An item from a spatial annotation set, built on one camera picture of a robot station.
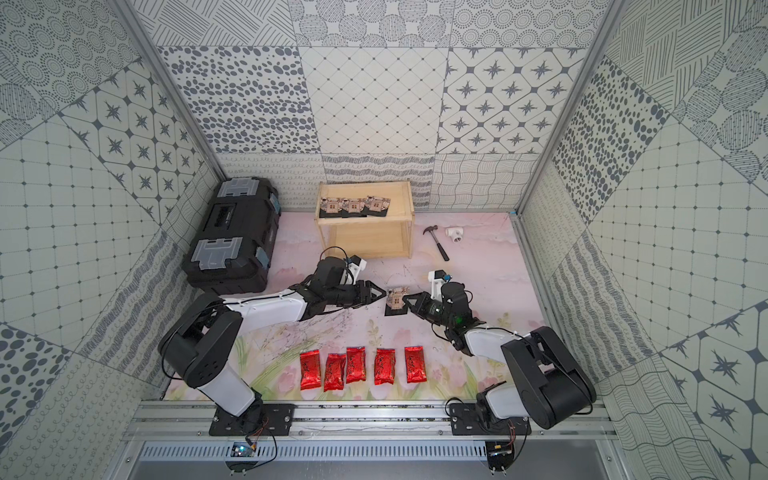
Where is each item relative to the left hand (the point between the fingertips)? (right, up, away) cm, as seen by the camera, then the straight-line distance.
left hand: (383, 290), depth 86 cm
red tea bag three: (-7, -20, -5) cm, 22 cm away
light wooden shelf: (-5, +21, +5) cm, 22 cm away
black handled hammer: (+20, +11, +24) cm, 34 cm away
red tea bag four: (0, -20, -5) cm, 21 cm away
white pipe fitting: (+26, +17, +25) cm, 40 cm away
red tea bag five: (+9, -20, -4) cm, 22 cm away
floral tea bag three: (-2, +25, +8) cm, 27 cm away
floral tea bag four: (+3, -3, +4) cm, 6 cm away
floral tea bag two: (-10, +26, +8) cm, 28 cm away
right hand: (+6, -3, +2) cm, 7 cm away
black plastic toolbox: (-45, +10, 0) cm, 46 cm away
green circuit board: (-34, -36, -14) cm, 52 cm away
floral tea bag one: (-17, +25, +7) cm, 31 cm away
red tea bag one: (-20, -21, -5) cm, 30 cm away
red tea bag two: (-13, -21, -6) cm, 26 cm away
